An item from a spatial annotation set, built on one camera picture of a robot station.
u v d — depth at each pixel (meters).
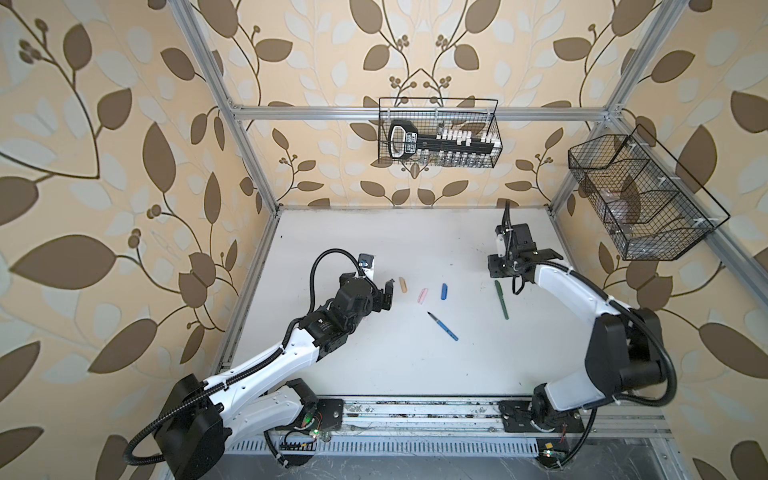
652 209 0.72
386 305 0.72
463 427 0.74
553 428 0.71
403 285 0.99
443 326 0.90
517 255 0.69
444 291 0.98
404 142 0.84
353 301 0.58
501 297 0.96
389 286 0.73
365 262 0.68
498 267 0.80
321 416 0.74
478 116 0.91
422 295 0.96
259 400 0.57
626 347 0.44
